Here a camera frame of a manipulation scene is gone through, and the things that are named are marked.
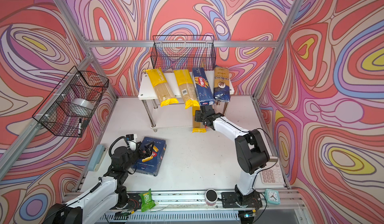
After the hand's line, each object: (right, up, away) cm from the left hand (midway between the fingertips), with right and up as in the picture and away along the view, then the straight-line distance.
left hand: (149, 142), depth 85 cm
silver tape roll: (-28, +20, -15) cm, 38 cm away
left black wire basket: (-37, +19, -11) cm, 43 cm away
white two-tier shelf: (+9, +14, +12) cm, 21 cm away
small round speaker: (+34, -23, -15) cm, 44 cm away
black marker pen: (-30, +11, -13) cm, 35 cm away
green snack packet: (+3, -27, -13) cm, 30 cm away
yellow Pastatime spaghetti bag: (+28, +8, +6) cm, 30 cm away
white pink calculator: (+68, -18, -5) cm, 71 cm away
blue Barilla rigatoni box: (+2, -11, -7) cm, 13 cm away
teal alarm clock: (+65, -24, -12) cm, 70 cm away
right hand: (+31, +14, +10) cm, 35 cm away
